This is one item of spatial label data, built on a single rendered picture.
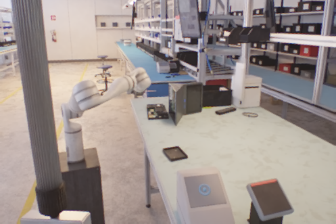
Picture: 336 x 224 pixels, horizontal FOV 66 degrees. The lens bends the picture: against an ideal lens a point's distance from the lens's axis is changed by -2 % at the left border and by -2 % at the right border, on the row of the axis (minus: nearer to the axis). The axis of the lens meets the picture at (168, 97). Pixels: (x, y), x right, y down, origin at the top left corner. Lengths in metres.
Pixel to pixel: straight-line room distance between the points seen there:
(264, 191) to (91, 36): 12.17
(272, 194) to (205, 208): 0.20
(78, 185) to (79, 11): 11.53
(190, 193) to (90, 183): 0.85
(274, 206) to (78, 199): 1.06
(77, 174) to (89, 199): 0.17
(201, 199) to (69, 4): 12.31
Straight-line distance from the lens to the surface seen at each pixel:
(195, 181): 0.80
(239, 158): 1.24
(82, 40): 12.76
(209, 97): 1.91
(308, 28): 6.06
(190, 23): 2.88
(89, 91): 1.04
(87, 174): 1.51
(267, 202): 0.83
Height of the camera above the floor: 1.56
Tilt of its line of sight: 15 degrees down
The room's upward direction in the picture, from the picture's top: straight up
